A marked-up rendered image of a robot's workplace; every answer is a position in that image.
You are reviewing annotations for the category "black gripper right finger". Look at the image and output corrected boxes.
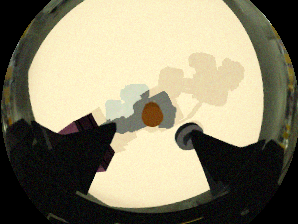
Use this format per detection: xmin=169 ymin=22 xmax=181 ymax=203
xmin=190 ymin=129 xmax=265 ymax=197

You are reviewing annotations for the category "orange knob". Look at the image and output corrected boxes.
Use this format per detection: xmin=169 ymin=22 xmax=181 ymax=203
xmin=141 ymin=103 xmax=164 ymax=127

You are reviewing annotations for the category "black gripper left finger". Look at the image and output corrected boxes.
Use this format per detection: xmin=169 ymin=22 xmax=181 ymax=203
xmin=31 ymin=120 xmax=117 ymax=194

